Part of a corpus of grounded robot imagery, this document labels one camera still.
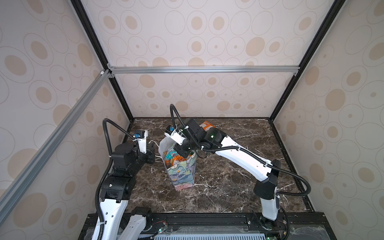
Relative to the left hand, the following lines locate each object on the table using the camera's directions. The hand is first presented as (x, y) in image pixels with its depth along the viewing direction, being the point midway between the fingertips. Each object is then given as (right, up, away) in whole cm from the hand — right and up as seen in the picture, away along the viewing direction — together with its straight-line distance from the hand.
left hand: (156, 142), depth 66 cm
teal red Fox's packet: (+5, -7, +5) cm, 10 cm away
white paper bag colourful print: (+11, -15, +6) cm, 20 cm away
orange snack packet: (+26, +9, +46) cm, 54 cm away
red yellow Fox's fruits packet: (+9, -9, +10) cm, 16 cm away
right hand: (+7, -3, +5) cm, 10 cm away
